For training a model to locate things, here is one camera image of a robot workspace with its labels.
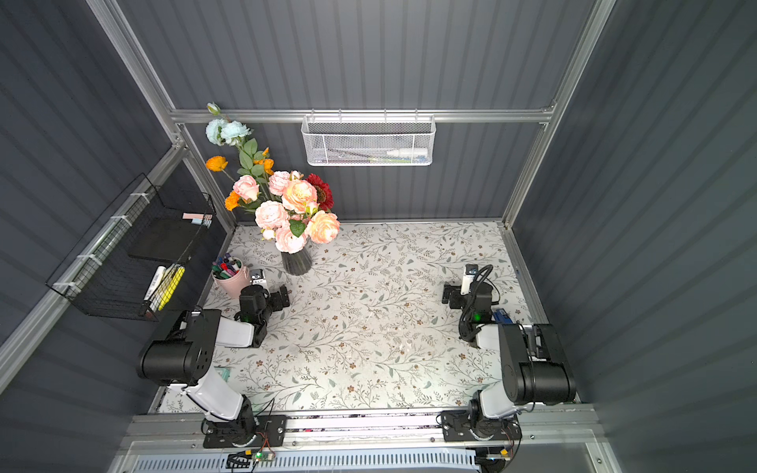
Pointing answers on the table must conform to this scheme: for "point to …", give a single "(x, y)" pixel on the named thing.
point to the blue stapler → (502, 316)
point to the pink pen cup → (228, 272)
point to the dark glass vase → (297, 263)
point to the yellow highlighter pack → (168, 288)
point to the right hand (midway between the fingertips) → (466, 283)
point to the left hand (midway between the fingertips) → (266, 288)
